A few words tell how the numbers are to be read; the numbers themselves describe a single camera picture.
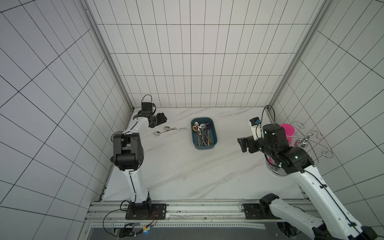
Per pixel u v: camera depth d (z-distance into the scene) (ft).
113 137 1.75
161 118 2.94
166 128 3.47
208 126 3.46
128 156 1.76
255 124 1.93
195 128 3.40
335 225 1.22
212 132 3.35
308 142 2.16
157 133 3.33
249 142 1.99
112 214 2.15
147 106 2.61
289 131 2.37
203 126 3.47
